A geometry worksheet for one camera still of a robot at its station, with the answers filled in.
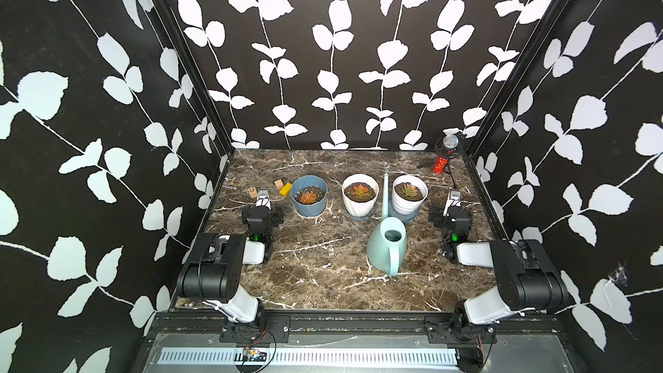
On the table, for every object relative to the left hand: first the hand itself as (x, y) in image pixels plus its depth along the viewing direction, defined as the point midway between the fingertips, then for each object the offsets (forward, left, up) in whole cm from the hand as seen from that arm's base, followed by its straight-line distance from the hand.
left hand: (263, 199), depth 94 cm
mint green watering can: (-23, -42, +6) cm, 48 cm away
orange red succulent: (-1, -17, +1) cm, 17 cm away
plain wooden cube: (+12, -3, -6) cm, 14 cm away
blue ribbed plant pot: (+7, -17, 0) cm, 18 cm away
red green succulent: (+1, -36, +1) cm, 37 cm away
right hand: (-3, -68, +1) cm, 68 cm away
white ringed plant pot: (-1, -54, +2) cm, 54 cm away
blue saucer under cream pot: (-4, -40, -7) cm, 41 cm away
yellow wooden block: (+8, -7, -5) cm, 12 cm away
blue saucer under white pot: (-6, -54, -8) cm, 55 cm away
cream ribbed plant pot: (-4, -35, 0) cm, 35 cm away
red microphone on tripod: (+11, -68, +14) cm, 70 cm away
